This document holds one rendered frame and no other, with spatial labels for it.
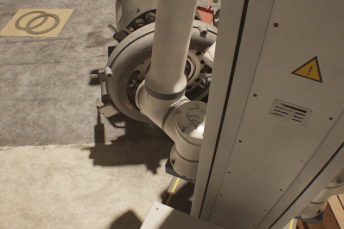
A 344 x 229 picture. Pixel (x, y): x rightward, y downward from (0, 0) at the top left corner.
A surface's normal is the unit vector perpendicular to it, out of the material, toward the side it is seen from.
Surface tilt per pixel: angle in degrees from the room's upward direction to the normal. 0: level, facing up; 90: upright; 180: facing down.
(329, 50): 90
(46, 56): 0
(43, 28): 0
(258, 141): 90
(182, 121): 8
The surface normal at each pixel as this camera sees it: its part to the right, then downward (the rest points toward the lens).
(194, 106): 0.10, -0.66
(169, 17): -0.33, 0.60
